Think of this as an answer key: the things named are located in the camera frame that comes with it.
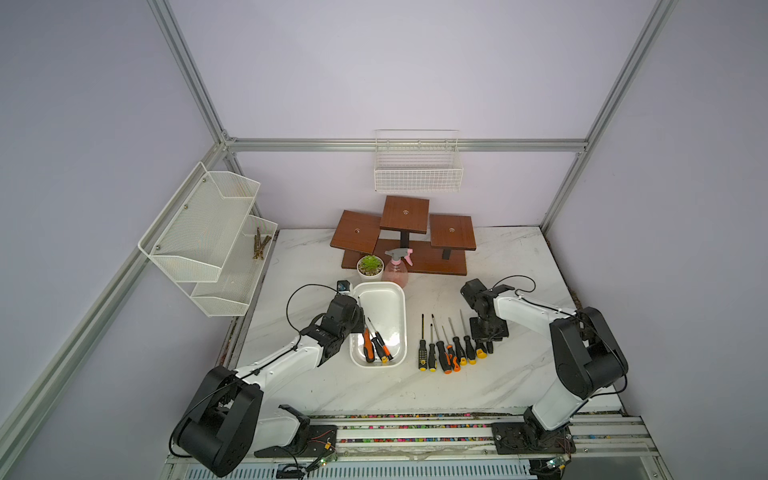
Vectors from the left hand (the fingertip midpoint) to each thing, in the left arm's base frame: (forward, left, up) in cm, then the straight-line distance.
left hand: (355, 314), depth 89 cm
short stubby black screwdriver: (-10, -37, -4) cm, 39 cm away
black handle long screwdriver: (-10, -35, -6) cm, 36 cm away
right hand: (-6, -42, -6) cm, 43 cm away
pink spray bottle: (+15, -13, +2) cm, 20 cm away
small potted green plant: (+16, -4, +2) cm, 17 cm away
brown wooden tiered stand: (+21, -27, +9) cm, 35 cm away
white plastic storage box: (+4, -9, 0) cm, 10 cm away
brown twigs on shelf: (+22, +34, +7) cm, 41 cm away
